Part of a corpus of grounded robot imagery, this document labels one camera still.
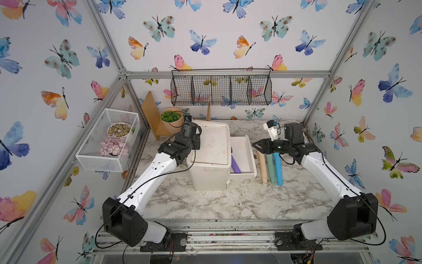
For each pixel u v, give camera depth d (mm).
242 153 962
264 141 705
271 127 715
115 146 627
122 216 389
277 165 957
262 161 984
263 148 726
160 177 469
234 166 868
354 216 411
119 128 710
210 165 698
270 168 954
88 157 611
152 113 1042
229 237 766
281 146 682
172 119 966
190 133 594
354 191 433
